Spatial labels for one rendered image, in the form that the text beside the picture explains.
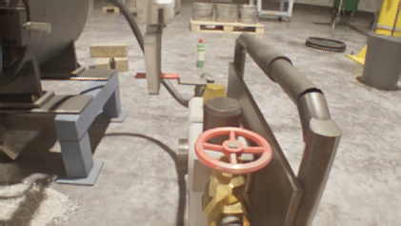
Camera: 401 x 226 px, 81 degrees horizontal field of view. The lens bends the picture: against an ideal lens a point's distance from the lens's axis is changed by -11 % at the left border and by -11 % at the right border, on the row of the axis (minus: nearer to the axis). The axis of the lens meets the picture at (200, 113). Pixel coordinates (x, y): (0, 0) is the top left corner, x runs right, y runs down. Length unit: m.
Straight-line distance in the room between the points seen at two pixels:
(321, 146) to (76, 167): 0.90
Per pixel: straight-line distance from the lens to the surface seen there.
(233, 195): 0.26
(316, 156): 0.21
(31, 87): 1.05
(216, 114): 0.30
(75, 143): 0.95
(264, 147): 0.25
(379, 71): 2.48
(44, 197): 1.01
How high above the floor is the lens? 0.64
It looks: 26 degrees down
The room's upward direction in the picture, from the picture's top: 3 degrees clockwise
